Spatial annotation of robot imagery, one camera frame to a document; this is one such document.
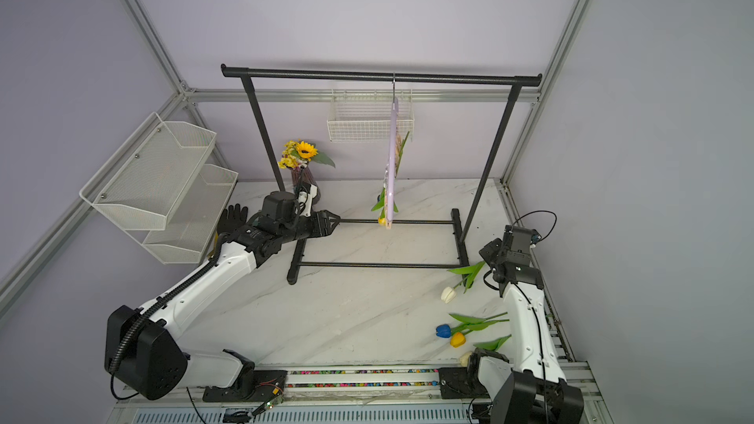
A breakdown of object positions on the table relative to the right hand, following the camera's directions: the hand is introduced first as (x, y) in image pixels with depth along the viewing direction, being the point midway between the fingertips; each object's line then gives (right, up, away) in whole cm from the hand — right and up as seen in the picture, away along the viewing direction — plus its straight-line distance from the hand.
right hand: (492, 254), depth 83 cm
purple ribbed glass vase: (-61, +24, +20) cm, 68 cm away
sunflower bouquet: (-59, +31, +10) cm, 67 cm away
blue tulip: (-7, -20, 0) cm, 21 cm away
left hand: (-46, +9, -2) cm, 47 cm away
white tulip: (-7, -6, -1) cm, 9 cm away
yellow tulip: (-32, +14, +10) cm, 37 cm away
